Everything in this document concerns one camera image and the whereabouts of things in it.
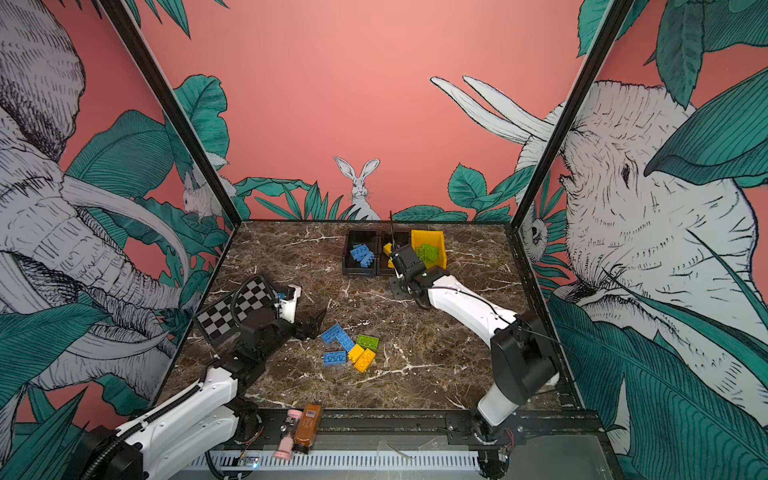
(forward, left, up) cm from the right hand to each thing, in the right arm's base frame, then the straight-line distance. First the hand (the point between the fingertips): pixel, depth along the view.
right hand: (397, 277), depth 88 cm
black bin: (+30, 0, -13) cm, 33 cm away
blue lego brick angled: (-13, +21, -12) cm, 27 cm away
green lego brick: (-15, +9, -14) cm, 22 cm away
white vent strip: (-44, +15, -14) cm, 48 cm away
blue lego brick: (+18, +14, -10) cm, 25 cm away
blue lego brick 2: (+15, +11, -11) cm, 21 cm away
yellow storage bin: (+24, -14, -9) cm, 29 cm away
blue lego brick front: (-20, +18, -13) cm, 30 cm away
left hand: (-9, +24, 0) cm, 25 cm away
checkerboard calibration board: (-8, +53, -10) cm, 54 cm away
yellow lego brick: (+20, +4, -11) cm, 23 cm away
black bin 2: (+13, +16, -12) cm, 24 cm away
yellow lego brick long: (-20, +9, -14) cm, 26 cm away
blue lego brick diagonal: (-15, +15, -13) cm, 25 cm away
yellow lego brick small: (-18, +12, -12) cm, 25 cm away
